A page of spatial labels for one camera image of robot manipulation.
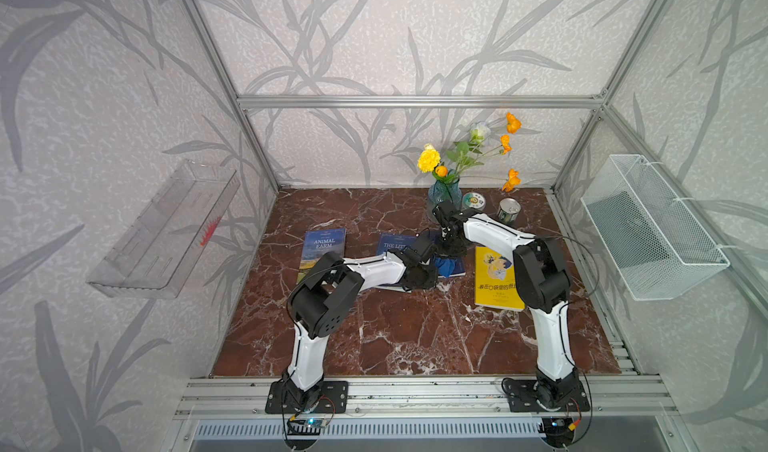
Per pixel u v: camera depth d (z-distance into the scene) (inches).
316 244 40.1
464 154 36.9
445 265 36.0
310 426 28.1
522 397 28.6
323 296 20.3
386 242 40.2
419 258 29.7
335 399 28.9
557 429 28.5
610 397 29.7
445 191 36.1
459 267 37.8
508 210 42.3
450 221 30.0
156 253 26.3
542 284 21.7
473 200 41.4
